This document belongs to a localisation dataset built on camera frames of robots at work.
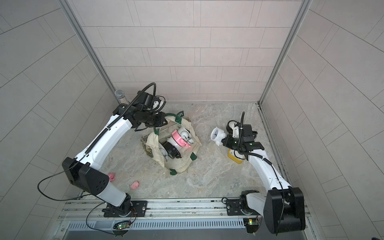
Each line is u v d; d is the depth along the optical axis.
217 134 0.84
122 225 0.64
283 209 0.38
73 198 0.76
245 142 0.63
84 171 0.40
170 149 0.82
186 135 0.84
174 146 0.81
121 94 0.83
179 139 0.86
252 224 0.68
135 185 0.77
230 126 0.99
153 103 0.67
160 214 0.71
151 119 0.63
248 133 0.63
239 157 0.71
